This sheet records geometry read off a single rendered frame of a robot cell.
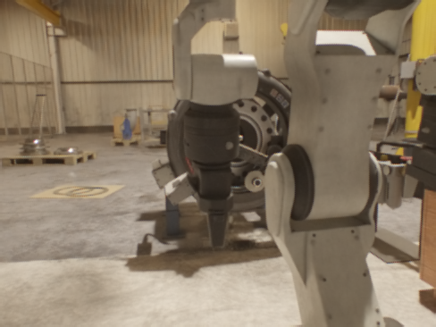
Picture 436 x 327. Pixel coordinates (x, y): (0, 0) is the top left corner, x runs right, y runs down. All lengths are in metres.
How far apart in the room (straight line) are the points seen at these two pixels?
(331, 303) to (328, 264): 0.06
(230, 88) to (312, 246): 0.32
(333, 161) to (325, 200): 0.07
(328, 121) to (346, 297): 0.30
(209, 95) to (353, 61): 0.23
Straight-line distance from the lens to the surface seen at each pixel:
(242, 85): 0.49
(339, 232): 0.65
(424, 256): 1.62
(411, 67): 5.08
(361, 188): 0.62
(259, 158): 1.70
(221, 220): 0.51
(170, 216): 2.06
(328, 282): 0.63
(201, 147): 0.49
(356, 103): 0.59
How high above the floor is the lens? 0.74
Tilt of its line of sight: 8 degrees down
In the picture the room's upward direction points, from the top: 2 degrees counter-clockwise
